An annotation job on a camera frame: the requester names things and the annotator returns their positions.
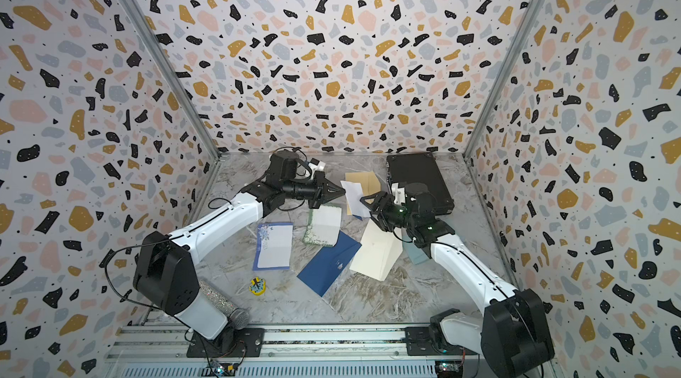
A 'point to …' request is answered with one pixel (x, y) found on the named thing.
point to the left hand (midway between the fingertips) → (347, 190)
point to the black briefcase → (421, 168)
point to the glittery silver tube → (238, 318)
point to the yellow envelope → (370, 182)
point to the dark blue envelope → (329, 263)
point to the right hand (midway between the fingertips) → (363, 206)
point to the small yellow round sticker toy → (257, 286)
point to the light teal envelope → (416, 254)
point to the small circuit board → (223, 368)
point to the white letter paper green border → (323, 226)
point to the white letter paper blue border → (274, 247)
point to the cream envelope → (379, 253)
